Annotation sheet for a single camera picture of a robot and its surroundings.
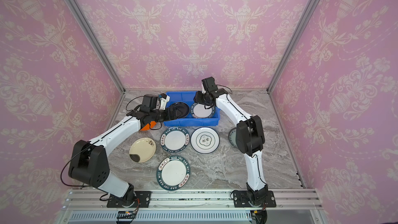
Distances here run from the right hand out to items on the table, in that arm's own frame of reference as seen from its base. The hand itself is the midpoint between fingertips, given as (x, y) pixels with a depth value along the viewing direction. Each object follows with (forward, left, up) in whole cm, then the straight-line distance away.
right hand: (198, 98), depth 94 cm
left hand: (-13, +11, +1) cm, 17 cm away
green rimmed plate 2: (-18, +16, -17) cm, 29 cm away
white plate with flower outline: (-19, -3, -17) cm, 26 cm away
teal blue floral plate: (-18, -20, -17) cm, 32 cm away
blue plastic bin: (+15, +8, -15) cm, 23 cm away
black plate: (+4, +12, -16) cm, 20 cm away
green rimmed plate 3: (-38, +15, -16) cm, 44 cm away
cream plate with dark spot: (-25, +34, -15) cm, 45 cm away
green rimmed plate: (+1, 0, -14) cm, 14 cm away
